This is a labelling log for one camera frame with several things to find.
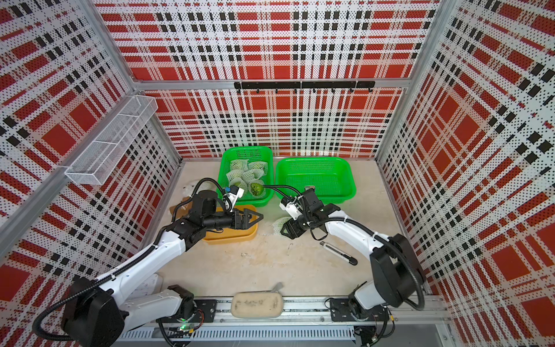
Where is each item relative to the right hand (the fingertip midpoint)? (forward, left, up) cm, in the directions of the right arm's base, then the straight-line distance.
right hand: (291, 228), depth 84 cm
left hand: (0, +11, +10) cm, 15 cm away
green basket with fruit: (+34, -22, -10) cm, 42 cm away
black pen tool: (-8, -22, -10) cm, 25 cm away
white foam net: (0, +5, +3) cm, 6 cm away
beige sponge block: (-26, +12, -4) cm, 29 cm away
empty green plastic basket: (+35, +21, -2) cm, 41 cm away
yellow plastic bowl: (-1, +25, -3) cm, 25 cm away
